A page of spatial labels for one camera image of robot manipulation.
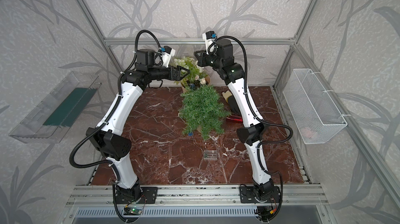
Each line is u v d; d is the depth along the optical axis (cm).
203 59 66
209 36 63
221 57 59
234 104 60
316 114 61
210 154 87
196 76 98
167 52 66
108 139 46
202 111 75
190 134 89
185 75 70
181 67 67
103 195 75
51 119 64
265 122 53
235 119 97
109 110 50
